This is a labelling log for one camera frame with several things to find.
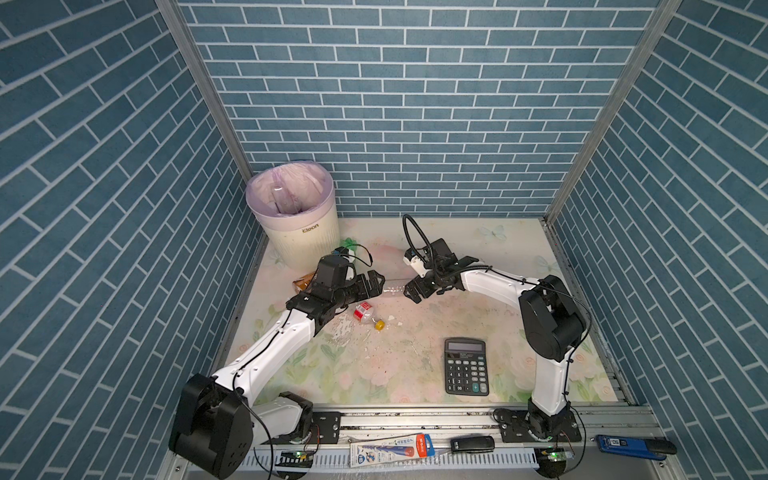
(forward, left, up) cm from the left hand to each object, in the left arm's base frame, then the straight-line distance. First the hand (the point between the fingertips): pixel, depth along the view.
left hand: (374, 281), depth 82 cm
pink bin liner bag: (+37, +30, +3) cm, 47 cm away
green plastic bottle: (+26, +10, -14) cm, 32 cm away
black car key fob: (-37, -23, -11) cm, 45 cm away
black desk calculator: (-19, -25, -15) cm, 35 cm away
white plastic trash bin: (+14, +23, +1) cm, 27 cm away
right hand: (+7, -12, -11) cm, 17 cm away
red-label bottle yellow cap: (-4, +3, -12) cm, 13 cm away
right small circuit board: (-39, -45, -16) cm, 62 cm away
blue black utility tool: (-39, -66, -13) cm, 78 cm away
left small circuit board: (-38, +18, -20) cm, 47 cm away
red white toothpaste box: (-38, -4, -15) cm, 41 cm away
